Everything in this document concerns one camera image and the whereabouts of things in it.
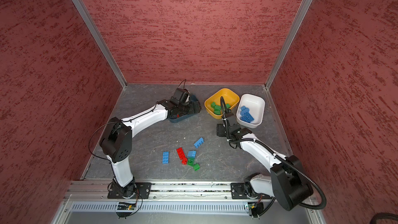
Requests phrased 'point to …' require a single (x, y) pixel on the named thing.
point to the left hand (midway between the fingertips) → (195, 111)
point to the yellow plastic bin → (229, 97)
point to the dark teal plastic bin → (178, 113)
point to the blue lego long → (165, 157)
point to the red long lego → (181, 155)
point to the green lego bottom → (196, 167)
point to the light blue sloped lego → (192, 153)
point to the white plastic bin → (256, 104)
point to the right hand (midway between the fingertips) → (220, 130)
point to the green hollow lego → (190, 161)
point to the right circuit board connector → (256, 208)
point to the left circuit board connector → (124, 206)
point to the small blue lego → (244, 110)
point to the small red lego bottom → (184, 160)
